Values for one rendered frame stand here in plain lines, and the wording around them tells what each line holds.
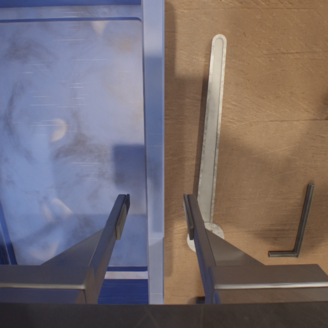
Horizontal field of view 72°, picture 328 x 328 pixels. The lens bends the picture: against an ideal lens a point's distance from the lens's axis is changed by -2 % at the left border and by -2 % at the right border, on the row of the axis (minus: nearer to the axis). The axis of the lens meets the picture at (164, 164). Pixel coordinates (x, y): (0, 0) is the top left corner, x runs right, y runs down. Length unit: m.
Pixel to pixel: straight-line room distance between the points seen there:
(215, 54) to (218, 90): 0.03
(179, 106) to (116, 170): 0.09
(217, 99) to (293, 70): 0.08
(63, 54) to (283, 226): 0.30
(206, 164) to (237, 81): 0.09
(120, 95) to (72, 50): 0.06
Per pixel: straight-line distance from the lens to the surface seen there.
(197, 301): 0.34
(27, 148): 0.27
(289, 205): 0.30
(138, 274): 0.30
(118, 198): 0.15
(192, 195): 0.16
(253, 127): 0.25
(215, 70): 0.23
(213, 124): 0.23
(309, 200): 0.30
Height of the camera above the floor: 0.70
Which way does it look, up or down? 72 degrees down
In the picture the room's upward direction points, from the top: 179 degrees clockwise
